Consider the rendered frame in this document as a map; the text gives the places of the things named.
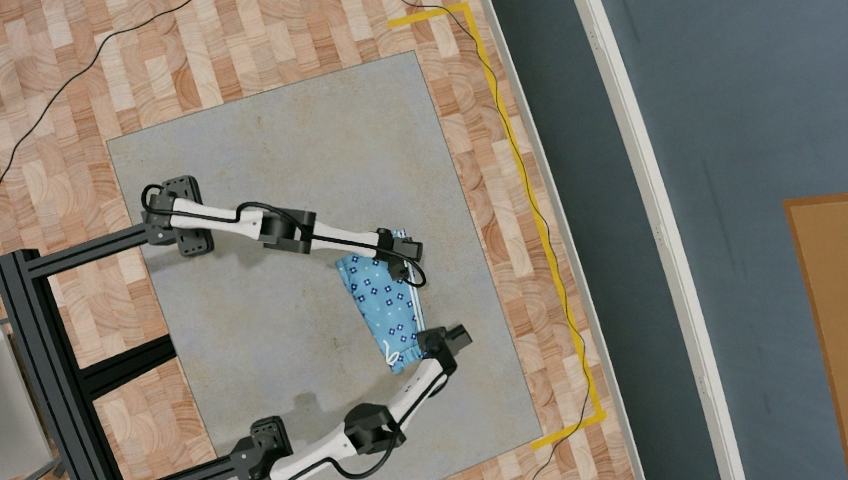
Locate light blue patterned shorts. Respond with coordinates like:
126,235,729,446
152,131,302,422
335,253,427,374

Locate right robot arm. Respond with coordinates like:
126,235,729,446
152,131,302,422
248,324,473,480

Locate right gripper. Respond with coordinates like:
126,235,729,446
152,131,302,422
416,326,447,353

